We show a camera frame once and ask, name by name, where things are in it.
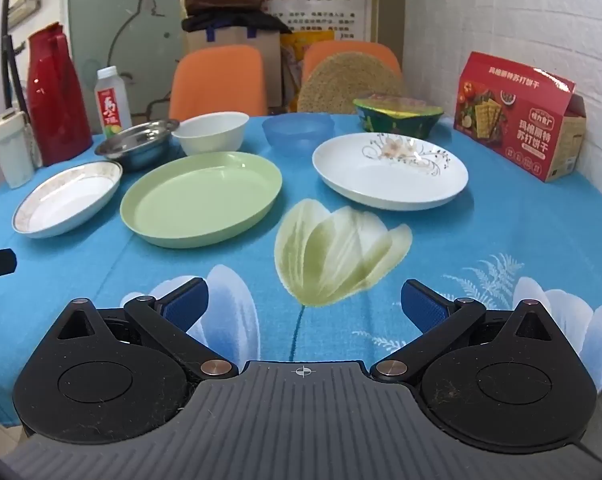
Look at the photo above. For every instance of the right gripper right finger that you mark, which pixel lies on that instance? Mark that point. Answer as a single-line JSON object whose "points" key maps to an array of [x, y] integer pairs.
{"points": [[491, 378]]}

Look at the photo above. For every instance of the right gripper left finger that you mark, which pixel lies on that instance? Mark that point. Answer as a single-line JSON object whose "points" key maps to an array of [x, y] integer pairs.
{"points": [[108, 375]]}

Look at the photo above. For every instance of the white floral plate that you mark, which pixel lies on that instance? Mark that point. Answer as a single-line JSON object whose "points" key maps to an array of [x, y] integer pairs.
{"points": [[390, 172]]}

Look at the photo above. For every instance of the white bowl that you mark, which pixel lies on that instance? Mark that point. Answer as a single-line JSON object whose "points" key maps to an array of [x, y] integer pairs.
{"points": [[210, 133]]}

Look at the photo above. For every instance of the white gold-rimmed plate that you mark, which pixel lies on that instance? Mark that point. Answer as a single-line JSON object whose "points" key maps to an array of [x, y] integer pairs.
{"points": [[67, 200]]}

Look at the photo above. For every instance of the white rectangular container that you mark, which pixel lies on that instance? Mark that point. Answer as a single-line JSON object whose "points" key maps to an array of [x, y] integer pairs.
{"points": [[15, 156]]}

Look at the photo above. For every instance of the red thermos jug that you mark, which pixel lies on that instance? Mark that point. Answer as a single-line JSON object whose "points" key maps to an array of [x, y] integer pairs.
{"points": [[55, 100]]}

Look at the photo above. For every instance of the steel bowl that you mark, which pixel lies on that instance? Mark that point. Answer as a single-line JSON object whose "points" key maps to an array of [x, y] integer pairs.
{"points": [[139, 147]]}

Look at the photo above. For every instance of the green oval plate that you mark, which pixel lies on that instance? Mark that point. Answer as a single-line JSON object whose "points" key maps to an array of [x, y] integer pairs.
{"points": [[201, 200]]}

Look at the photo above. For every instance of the juice bottle red label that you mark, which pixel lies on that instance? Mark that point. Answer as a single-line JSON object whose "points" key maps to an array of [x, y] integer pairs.
{"points": [[112, 102]]}

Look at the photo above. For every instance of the blue floral tablecloth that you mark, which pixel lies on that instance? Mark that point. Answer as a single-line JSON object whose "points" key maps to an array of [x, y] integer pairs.
{"points": [[320, 278]]}

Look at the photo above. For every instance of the red cracker box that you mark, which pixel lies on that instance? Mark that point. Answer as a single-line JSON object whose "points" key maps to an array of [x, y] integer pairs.
{"points": [[531, 117]]}

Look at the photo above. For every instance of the green instant noodle bowl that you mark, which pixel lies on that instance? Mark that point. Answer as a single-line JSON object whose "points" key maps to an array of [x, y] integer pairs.
{"points": [[384, 113]]}

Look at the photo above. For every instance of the left orange chair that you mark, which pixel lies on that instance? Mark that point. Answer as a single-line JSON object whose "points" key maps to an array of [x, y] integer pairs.
{"points": [[219, 79]]}

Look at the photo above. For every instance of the orange chair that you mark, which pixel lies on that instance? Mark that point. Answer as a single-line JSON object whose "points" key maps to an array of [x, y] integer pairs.
{"points": [[321, 50], [219, 79]]}

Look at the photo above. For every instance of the blue plastic bowl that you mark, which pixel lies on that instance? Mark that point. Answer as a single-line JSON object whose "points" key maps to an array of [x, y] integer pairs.
{"points": [[298, 133]]}

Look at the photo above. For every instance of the woven straw mat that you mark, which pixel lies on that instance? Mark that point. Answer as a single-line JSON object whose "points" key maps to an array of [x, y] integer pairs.
{"points": [[339, 80]]}

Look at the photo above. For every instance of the yellow snack bag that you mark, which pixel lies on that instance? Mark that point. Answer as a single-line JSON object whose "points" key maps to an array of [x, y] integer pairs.
{"points": [[293, 48]]}

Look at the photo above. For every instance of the right orange chair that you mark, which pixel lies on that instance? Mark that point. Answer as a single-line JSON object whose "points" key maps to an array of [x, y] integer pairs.
{"points": [[321, 50]]}

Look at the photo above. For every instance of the framed text poster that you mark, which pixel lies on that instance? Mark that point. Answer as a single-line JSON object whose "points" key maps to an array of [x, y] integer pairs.
{"points": [[347, 19]]}

